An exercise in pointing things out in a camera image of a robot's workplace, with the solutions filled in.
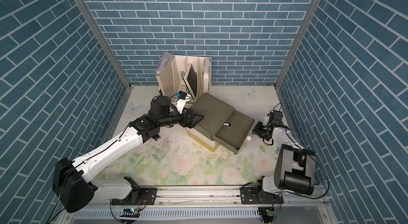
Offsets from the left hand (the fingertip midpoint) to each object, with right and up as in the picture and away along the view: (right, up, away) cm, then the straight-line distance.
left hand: (201, 115), depth 72 cm
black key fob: (+13, -6, +10) cm, 17 cm away
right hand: (+31, -11, +20) cm, 39 cm away
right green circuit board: (+32, -43, -3) cm, 54 cm away
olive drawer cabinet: (+7, 0, +11) cm, 13 cm away
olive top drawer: (+20, -7, +10) cm, 23 cm away
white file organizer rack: (-22, +20, +30) cm, 42 cm away
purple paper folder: (-23, +32, +21) cm, 45 cm away
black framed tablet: (-9, +20, +30) cm, 37 cm away
